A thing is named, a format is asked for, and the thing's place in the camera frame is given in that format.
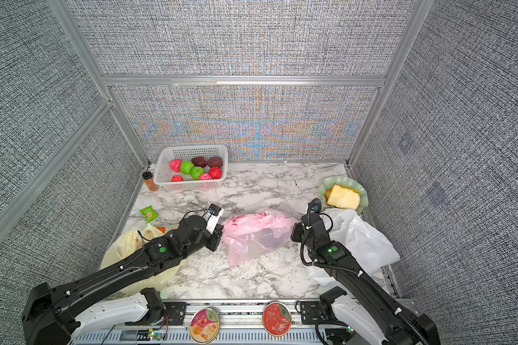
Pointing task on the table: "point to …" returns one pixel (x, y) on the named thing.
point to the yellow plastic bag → (128, 240)
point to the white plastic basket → (162, 177)
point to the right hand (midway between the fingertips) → (297, 219)
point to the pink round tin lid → (203, 325)
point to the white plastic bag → (364, 241)
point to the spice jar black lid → (147, 175)
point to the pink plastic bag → (252, 233)
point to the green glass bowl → (330, 182)
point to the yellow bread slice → (343, 197)
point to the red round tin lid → (277, 318)
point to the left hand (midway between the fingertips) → (226, 225)
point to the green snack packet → (150, 213)
